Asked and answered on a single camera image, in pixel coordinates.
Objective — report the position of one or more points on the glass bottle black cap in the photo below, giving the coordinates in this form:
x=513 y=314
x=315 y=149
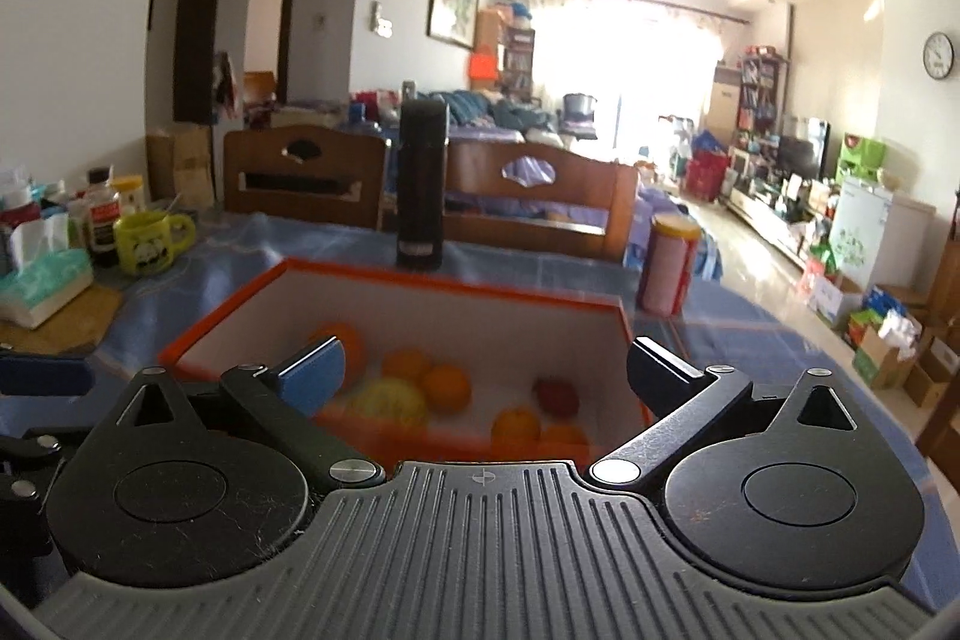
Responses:
x=103 y=220

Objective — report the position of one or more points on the white chest freezer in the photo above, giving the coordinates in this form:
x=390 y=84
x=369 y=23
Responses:
x=877 y=235

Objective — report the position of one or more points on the brown paper bag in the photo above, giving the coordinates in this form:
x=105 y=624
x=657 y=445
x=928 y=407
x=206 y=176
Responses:
x=184 y=164

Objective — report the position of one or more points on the metal spoon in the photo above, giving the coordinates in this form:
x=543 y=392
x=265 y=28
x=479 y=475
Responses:
x=174 y=203

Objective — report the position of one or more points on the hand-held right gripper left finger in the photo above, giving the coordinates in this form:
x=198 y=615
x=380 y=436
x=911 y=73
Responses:
x=315 y=377

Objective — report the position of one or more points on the green cardboard box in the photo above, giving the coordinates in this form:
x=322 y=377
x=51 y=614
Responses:
x=862 y=156

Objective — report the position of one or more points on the pink can yellow lid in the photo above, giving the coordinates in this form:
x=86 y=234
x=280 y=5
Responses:
x=667 y=269

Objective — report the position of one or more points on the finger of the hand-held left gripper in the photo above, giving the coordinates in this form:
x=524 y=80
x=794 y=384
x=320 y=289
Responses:
x=45 y=374
x=34 y=445

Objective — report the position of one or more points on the red storage basket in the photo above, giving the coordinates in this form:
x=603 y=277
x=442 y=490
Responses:
x=709 y=179

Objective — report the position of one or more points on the dark wooden door frame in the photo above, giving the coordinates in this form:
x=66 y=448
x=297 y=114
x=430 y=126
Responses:
x=187 y=10

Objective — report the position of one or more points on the dark thermos flask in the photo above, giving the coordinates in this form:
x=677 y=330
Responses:
x=421 y=190

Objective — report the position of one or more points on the orange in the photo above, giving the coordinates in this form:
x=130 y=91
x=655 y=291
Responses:
x=448 y=386
x=516 y=424
x=564 y=436
x=407 y=362
x=354 y=344

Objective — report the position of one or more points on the black television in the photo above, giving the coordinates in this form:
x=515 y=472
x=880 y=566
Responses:
x=801 y=156

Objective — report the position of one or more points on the orange cardboard box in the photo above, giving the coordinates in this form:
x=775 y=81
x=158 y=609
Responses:
x=420 y=310

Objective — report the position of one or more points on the round wall clock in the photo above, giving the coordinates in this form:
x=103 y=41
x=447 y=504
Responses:
x=938 y=55

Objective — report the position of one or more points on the yellow green pear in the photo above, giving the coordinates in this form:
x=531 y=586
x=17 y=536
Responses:
x=390 y=401

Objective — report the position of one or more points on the teal tissue box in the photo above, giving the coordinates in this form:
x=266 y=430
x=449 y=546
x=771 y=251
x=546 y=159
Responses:
x=41 y=287

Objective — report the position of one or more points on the silver cooking pot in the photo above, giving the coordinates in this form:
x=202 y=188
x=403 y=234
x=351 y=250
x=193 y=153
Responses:
x=579 y=108

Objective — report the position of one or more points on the small bookshelf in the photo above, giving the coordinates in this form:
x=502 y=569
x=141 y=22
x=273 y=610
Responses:
x=519 y=59

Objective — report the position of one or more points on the brown wooden chair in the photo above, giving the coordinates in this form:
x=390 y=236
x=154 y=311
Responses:
x=540 y=205
x=941 y=340
x=300 y=190

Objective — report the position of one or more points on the cardboard box on floor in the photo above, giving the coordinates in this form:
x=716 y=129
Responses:
x=885 y=351

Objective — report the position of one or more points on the dark bottle white label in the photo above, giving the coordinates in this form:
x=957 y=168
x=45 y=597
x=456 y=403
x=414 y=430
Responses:
x=19 y=212

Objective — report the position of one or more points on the red apple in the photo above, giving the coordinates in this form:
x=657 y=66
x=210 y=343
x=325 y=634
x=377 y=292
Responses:
x=556 y=396

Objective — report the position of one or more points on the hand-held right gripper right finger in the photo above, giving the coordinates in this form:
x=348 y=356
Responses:
x=654 y=377

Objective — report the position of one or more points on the sofa with blue blankets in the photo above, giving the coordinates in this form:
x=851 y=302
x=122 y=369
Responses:
x=487 y=115

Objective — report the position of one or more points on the green panda mug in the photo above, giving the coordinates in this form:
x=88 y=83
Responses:
x=146 y=246

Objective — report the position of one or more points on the blue patterned tablecloth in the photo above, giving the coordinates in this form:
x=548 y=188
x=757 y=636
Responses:
x=225 y=250

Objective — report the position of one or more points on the standing air conditioner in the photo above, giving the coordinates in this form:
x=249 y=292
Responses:
x=724 y=104

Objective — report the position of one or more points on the yellow lid jar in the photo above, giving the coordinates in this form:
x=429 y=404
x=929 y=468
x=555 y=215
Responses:
x=129 y=194

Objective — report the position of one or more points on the wooden cutting board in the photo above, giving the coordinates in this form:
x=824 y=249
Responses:
x=67 y=325

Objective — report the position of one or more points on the tall bookshelf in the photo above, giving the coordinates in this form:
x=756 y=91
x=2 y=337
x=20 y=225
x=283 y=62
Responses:
x=761 y=93

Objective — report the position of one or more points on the low television cabinet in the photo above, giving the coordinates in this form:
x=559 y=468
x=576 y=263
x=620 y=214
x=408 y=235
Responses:
x=772 y=224

